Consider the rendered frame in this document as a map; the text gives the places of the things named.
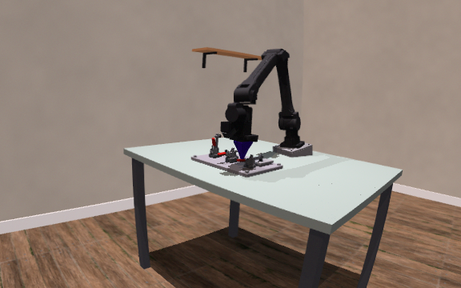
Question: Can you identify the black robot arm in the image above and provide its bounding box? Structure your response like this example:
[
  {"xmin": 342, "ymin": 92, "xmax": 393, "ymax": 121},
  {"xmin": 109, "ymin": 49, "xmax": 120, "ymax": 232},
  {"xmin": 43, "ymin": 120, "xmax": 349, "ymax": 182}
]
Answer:
[{"xmin": 220, "ymin": 49, "xmax": 305, "ymax": 148}]

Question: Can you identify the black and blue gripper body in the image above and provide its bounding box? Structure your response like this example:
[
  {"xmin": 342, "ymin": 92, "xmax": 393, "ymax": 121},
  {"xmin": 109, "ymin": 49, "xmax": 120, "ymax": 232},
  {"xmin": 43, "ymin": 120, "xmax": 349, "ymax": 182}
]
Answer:
[{"xmin": 230, "ymin": 127, "xmax": 259, "ymax": 142}]

